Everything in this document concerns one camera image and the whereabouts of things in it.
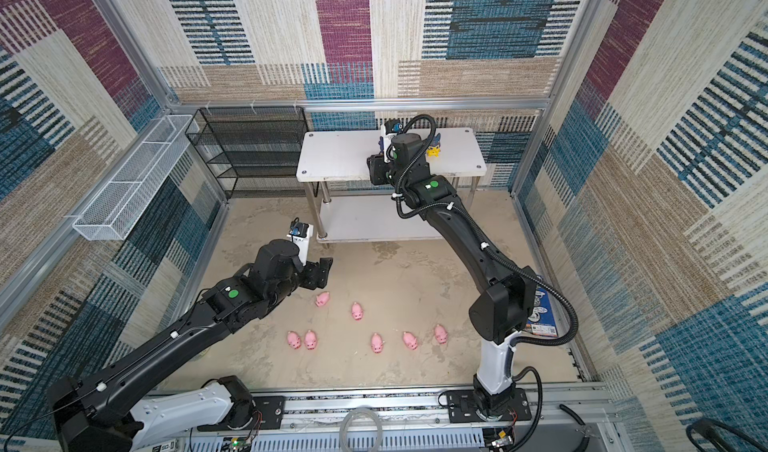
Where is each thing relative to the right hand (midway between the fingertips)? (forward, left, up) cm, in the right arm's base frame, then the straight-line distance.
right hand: (375, 162), depth 78 cm
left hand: (-20, +14, -11) cm, 27 cm away
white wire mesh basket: (-12, +61, -1) cm, 62 cm away
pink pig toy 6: (-34, -8, -34) cm, 49 cm away
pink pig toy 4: (-33, +20, -33) cm, 51 cm away
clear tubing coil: (-53, +9, -37) cm, 65 cm away
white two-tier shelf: (+17, +14, -35) cm, 41 cm away
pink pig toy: (-22, +17, -33) cm, 43 cm away
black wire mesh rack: (+29, +45, -15) cm, 55 cm away
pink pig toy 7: (-33, -16, -33) cm, 50 cm away
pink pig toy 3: (-33, +24, -33) cm, 53 cm away
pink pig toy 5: (-35, +2, -34) cm, 49 cm away
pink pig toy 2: (-25, +7, -34) cm, 43 cm away
